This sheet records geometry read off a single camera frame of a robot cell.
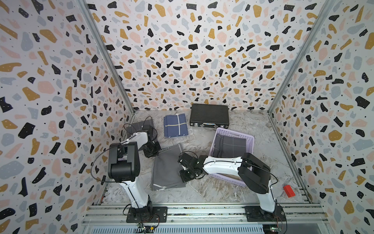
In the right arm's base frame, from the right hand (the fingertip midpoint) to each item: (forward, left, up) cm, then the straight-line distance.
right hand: (181, 180), depth 85 cm
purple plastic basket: (+27, -45, +2) cm, 52 cm away
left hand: (+17, +16, +1) cm, 23 cm away
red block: (-4, -60, -1) cm, 61 cm away
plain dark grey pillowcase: (+6, +10, +2) cm, 11 cm away
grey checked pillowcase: (+21, -28, +3) cm, 35 cm away
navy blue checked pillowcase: (+42, +9, 0) cm, 43 cm away
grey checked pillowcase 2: (+22, +23, +22) cm, 38 cm away
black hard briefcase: (+48, -18, +4) cm, 52 cm away
